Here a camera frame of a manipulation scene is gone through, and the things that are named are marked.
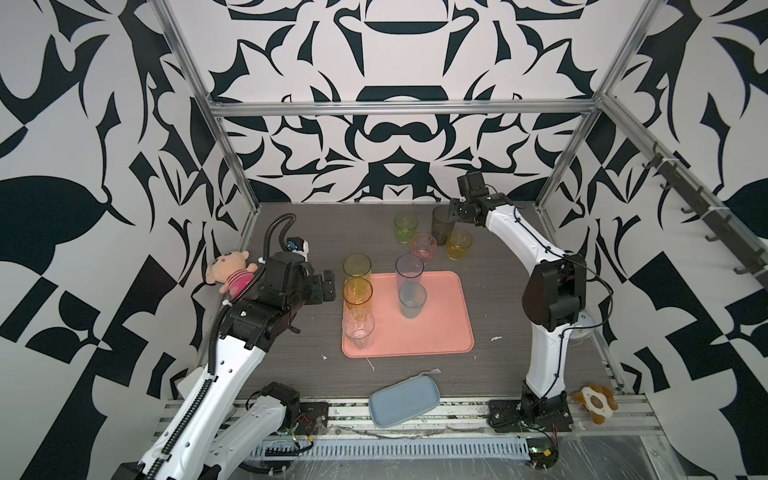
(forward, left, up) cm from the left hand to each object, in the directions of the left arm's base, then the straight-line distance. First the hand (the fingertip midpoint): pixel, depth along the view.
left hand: (315, 271), depth 72 cm
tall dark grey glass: (+27, -37, -16) cm, 48 cm away
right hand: (+27, -41, -6) cm, 49 cm away
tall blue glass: (+11, -25, -18) cm, 33 cm away
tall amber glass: (+3, -9, -17) cm, 19 cm away
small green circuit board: (-36, -53, -25) cm, 69 cm away
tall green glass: (+9, -9, -12) cm, 18 cm away
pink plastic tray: (-5, -34, -26) cm, 43 cm away
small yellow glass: (+23, -43, -22) cm, 54 cm away
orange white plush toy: (-26, -68, -22) cm, 76 cm away
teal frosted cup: (+3, -25, -22) cm, 33 cm away
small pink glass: (+23, -31, -22) cm, 45 cm away
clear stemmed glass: (-4, -9, -26) cm, 27 cm away
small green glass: (+31, -25, -20) cm, 44 cm away
